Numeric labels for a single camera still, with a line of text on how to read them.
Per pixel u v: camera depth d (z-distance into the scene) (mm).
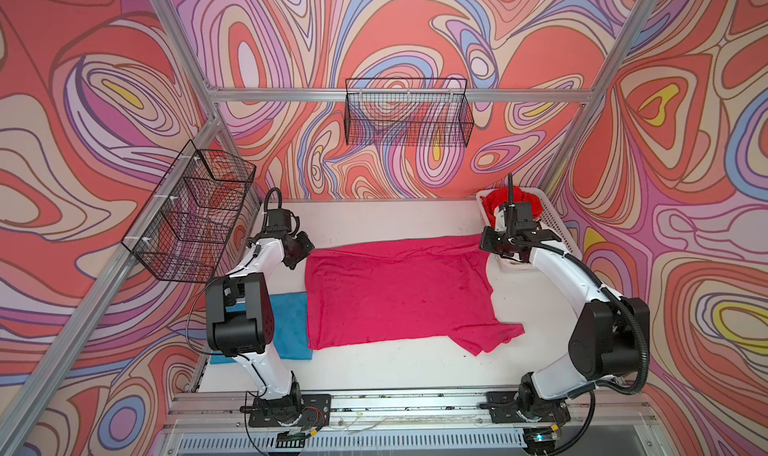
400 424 728
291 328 861
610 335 443
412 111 959
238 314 480
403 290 967
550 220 1042
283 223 754
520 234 660
